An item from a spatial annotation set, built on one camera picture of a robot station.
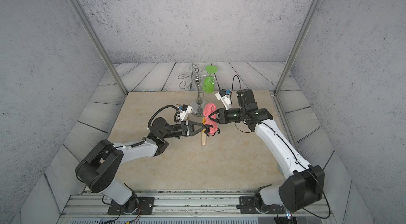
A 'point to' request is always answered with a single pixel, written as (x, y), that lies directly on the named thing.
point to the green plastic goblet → (209, 83)
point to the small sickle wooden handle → (203, 140)
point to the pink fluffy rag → (209, 108)
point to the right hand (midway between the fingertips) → (209, 118)
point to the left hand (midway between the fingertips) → (205, 131)
